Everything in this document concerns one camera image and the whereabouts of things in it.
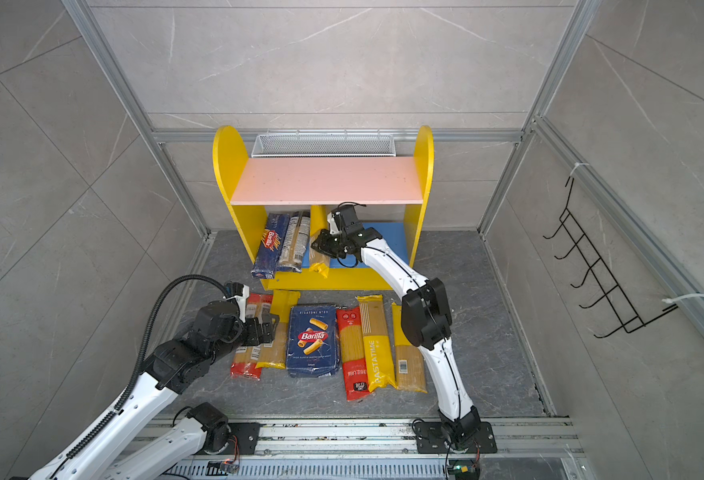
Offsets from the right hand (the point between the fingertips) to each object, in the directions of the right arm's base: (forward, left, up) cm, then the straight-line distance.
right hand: (313, 244), depth 92 cm
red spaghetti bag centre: (-36, -13, -16) cm, 41 cm away
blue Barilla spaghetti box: (0, +13, 0) cm, 13 cm away
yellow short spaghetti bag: (-9, -3, +1) cm, 9 cm away
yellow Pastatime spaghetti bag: (-32, -19, -15) cm, 40 cm away
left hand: (-25, +11, +2) cm, 27 cm away
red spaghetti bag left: (-31, +19, -15) cm, 39 cm away
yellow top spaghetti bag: (-33, -28, -16) cm, 46 cm away
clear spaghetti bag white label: (+1, +6, 0) cm, 6 cm away
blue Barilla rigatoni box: (-29, -1, -13) cm, 31 cm away
